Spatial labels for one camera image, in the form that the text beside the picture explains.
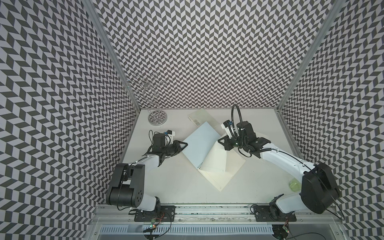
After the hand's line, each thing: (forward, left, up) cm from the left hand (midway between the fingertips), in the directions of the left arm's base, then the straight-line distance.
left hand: (187, 145), depth 88 cm
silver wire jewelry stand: (+39, +29, +13) cm, 51 cm away
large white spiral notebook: (-5, -12, -1) cm, 13 cm away
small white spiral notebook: (+30, -8, -9) cm, 32 cm away
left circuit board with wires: (-38, +13, -4) cm, 41 cm away
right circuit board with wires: (-41, -44, -6) cm, 61 cm away
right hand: (-2, -19, +6) cm, 20 cm away
